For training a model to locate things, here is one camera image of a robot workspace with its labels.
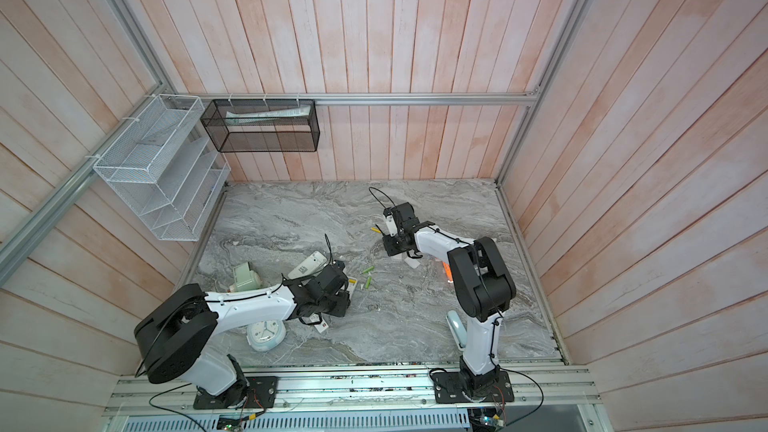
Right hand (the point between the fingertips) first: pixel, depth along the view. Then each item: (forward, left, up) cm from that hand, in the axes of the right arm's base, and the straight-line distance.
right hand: (391, 242), depth 100 cm
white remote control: (-9, +26, -1) cm, 28 cm away
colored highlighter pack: (-9, -18, -3) cm, 21 cm away
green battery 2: (-14, +7, -2) cm, 15 cm away
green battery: (-10, +7, -2) cm, 12 cm away
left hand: (-23, +15, -2) cm, 27 cm away
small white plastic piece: (-6, -8, -3) cm, 10 cm away
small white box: (-28, +20, -1) cm, 34 cm away
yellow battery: (+7, +6, -2) cm, 9 cm away
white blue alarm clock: (-31, +34, 0) cm, 46 cm away
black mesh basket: (+28, +43, +27) cm, 58 cm away
